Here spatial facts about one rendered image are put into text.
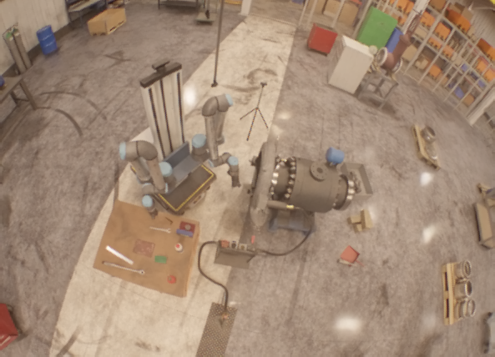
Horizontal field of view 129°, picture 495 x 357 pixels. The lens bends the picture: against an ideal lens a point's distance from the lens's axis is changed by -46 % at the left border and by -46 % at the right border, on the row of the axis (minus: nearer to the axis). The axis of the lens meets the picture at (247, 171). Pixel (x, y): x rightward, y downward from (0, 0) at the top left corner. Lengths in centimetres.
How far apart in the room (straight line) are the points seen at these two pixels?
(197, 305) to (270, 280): 90
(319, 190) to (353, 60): 381
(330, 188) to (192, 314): 206
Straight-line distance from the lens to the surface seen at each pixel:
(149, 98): 163
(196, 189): 260
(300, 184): 224
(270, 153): 216
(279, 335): 281
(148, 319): 276
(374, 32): 876
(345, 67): 555
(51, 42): 862
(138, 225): 239
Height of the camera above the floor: 264
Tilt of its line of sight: 57 degrees down
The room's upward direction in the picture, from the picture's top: 17 degrees clockwise
